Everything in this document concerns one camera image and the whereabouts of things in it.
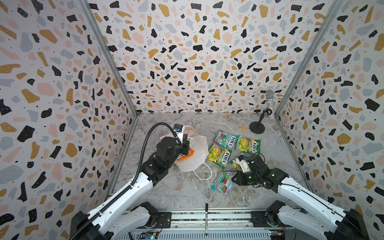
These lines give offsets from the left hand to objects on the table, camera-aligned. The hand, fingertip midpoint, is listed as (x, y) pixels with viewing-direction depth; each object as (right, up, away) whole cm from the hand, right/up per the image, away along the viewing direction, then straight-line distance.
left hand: (186, 132), depth 72 cm
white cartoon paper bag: (+5, -8, +25) cm, 27 cm away
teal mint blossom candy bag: (+24, -6, +31) cm, 40 cm away
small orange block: (+39, +2, +41) cm, 57 cm away
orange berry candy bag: (-4, -16, +20) cm, 26 cm away
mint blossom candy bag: (+19, -27, +7) cm, 34 cm away
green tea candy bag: (+18, -15, +23) cm, 33 cm away
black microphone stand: (+49, +2, +40) cm, 64 cm away
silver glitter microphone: (+47, +22, +16) cm, 55 cm away
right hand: (+22, -24, +6) cm, 33 cm away
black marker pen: (+10, -43, +3) cm, 44 cm away
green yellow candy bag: (+39, -10, +28) cm, 49 cm away
